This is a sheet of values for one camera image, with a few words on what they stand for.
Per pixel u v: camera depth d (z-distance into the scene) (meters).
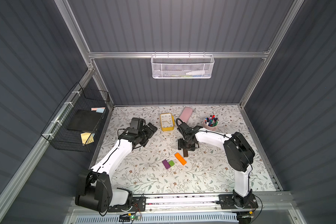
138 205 0.73
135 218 0.69
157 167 0.87
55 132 0.62
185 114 1.12
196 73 0.90
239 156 0.55
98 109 0.80
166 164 0.87
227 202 0.73
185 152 0.92
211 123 0.94
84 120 0.73
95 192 0.41
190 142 0.79
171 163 0.88
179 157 0.91
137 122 0.66
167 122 1.08
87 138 0.61
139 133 0.72
